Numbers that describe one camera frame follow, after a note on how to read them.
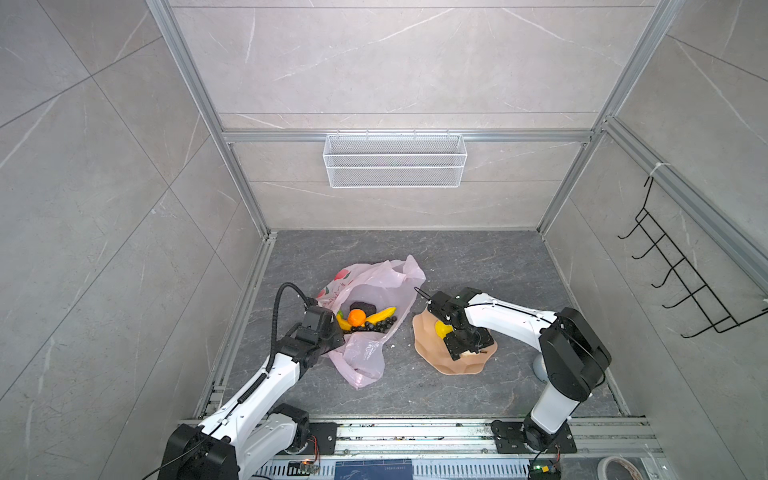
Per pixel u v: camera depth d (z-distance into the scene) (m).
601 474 0.68
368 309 0.93
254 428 0.47
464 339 0.73
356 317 0.88
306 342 0.62
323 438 0.73
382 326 0.90
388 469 0.69
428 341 0.89
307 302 0.75
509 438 0.73
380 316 0.92
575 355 0.46
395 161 1.01
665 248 0.72
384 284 0.82
